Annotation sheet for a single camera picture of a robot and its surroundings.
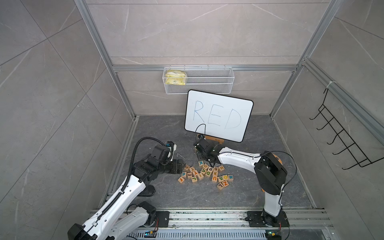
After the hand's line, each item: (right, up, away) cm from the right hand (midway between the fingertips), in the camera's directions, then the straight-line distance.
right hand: (202, 151), depth 92 cm
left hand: (-12, -3, -17) cm, 21 cm away
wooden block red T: (-5, -11, -5) cm, 13 cm away
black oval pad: (-30, -20, -12) cm, 38 cm away
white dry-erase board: (+10, +23, +3) cm, 25 cm away
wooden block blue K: (-1, -7, -2) cm, 7 cm away
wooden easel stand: (+12, +6, +7) cm, 15 cm away
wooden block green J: (-5, -14, -8) cm, 17 cm away
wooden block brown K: (+7, -12, -6) cm, 15 cm away
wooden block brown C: (-10, -9, -4) cm, 14 cm away
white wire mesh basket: (+13, +48, +8) cm, 50 cm away
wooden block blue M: (+16, -14, -7) cm, 23 cm away
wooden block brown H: (+11, -9, -4) cm, 15 cm away
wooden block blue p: (-11, -12, -6) cm, 18 cm away
